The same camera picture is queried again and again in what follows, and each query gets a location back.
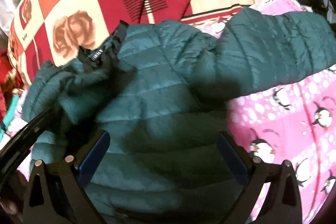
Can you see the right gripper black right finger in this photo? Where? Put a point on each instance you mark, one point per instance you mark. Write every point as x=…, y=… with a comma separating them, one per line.
x=282, y=203

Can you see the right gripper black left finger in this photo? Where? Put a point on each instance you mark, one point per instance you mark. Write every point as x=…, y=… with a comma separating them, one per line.
x=55, y=193

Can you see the teal quilted puffer jacket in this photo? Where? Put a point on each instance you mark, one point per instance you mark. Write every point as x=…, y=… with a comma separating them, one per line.
x=165, y=105

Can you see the red clothes pile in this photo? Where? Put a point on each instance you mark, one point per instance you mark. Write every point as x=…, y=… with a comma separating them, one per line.
x=11, y=83

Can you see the green garment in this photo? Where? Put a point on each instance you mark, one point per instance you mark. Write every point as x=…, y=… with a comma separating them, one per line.
x=9, y=115

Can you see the pink penguin bedsheet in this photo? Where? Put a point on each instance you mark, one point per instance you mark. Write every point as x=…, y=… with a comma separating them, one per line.
x=290, y=121

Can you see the black stand with cables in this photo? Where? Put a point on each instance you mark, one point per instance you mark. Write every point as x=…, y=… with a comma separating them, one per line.
x=318, y=6

